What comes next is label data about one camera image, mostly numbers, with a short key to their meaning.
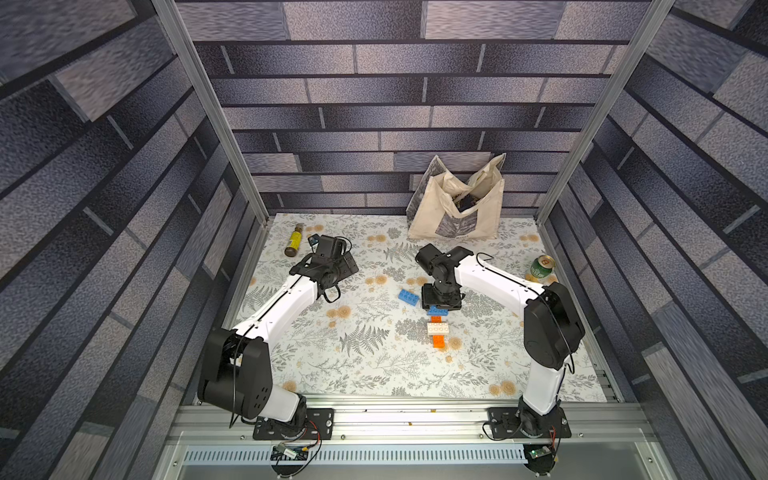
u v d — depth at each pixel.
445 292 0.74
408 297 0.95
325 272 0.63
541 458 0.73
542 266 0.92
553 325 0.50
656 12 0.70
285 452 0.71
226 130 0.92
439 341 0.87
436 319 0.90
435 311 0.85
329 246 0.67
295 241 1.07
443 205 0.94
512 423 0.73
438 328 0.87
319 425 0.74
